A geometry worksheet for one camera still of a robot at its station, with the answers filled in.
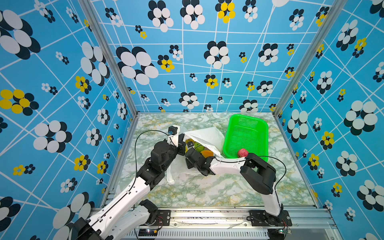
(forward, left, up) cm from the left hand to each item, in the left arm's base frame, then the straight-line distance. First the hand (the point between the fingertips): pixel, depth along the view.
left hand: (184, 134), depth 72 cm
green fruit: (0, -8, -12) cm, 14 cm away
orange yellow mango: (0, -12, -19) cm, 23 cm away
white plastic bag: (+5, -15, -10) cm, 19 cm away
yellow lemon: (0, -2, -5) cm, 5 cm away
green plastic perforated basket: (+23, -43, -28) cm, 56 cm away
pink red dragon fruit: (+2, -34, -22) cm, 41 cm away
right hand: (+2, -1, -26) cm, 27 cm away
